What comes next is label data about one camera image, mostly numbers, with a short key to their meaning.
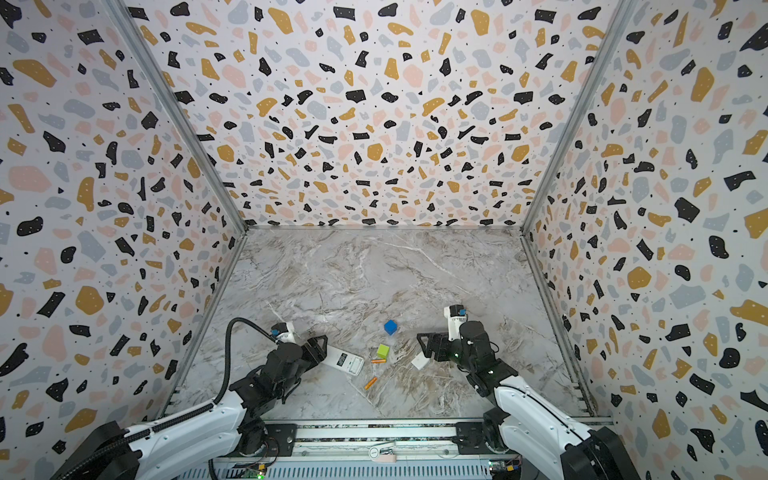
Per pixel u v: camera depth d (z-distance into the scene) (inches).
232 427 22.7
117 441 17.4
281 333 30.0
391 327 37.2
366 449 28.7
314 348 30.7
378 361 34.5
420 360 34.5
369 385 32.8
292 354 26.1
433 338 29.4
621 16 28.2
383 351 34.5
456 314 30.0
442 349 29.5
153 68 30.7
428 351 30.0
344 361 33.7
